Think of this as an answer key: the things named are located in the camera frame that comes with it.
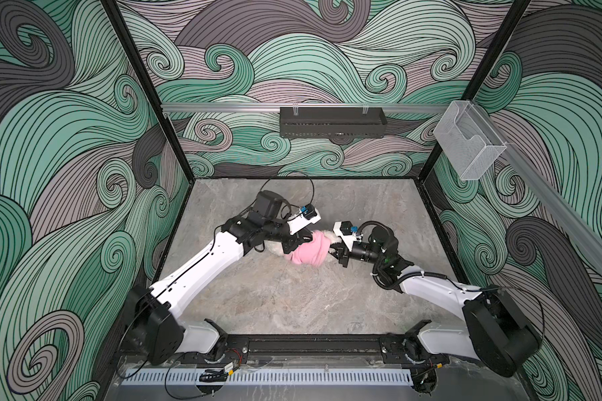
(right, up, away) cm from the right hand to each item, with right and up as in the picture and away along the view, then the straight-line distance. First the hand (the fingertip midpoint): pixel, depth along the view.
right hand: (321, 241), depth 76 cm
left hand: (-3, +2, -3) cm, 5 cm away
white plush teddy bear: (-14, -2, -4) cm, 15 cm away
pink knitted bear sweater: (-3, -2, -6) cm, 7 cm away
